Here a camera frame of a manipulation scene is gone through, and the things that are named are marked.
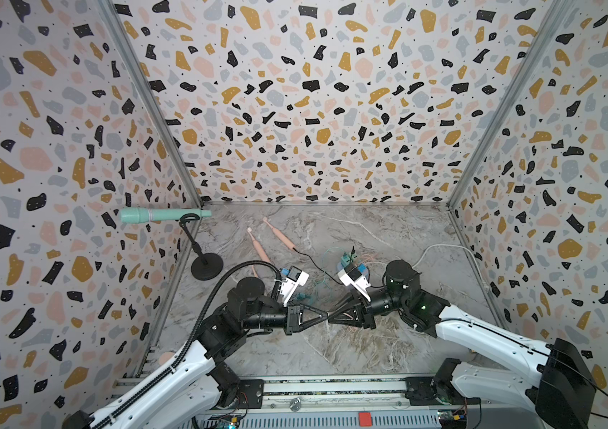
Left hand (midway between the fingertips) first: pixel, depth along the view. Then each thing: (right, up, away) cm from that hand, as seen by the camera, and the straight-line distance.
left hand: (330, 320), depth 61 cm
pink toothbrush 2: (-26, +13, +42) cm, 51 cm away
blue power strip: (+7, +12, -1) cm, 14 cm away
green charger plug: (+9, +11, +34) cm, 37 cm away
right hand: (+2, -1, +2) cm, 2 cm away
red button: (+10, -30, +10) cm, 33 cm away
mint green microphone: (-49, +25, +8) cm, 55 cm away
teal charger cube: (+6, +10, +33) cm, 35 cm away
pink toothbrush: (-18, +17, +47) cm, 53 cm away
